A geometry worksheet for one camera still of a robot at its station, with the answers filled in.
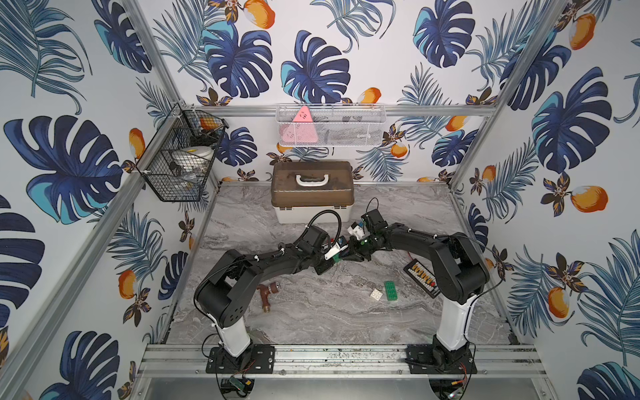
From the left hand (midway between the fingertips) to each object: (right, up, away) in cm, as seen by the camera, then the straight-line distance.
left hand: (331, 253), depth 92 cm
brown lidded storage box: (-12, +24, +1) cm, 27 cm away
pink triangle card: (-10, +45, -3) cm, 46 cm away
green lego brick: (+2, -2, -1) cm, 3 cm away
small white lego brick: (+15, -13, -6) cm, 21 cm away
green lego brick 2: (+21, -12, -4) cm, 25 cm away
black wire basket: (-55, +48, +3) cm, 73 cm away
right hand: (+4, -1, +1) cm, 4 cm away
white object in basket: (-45, +33, -12) cm, 56 cm away
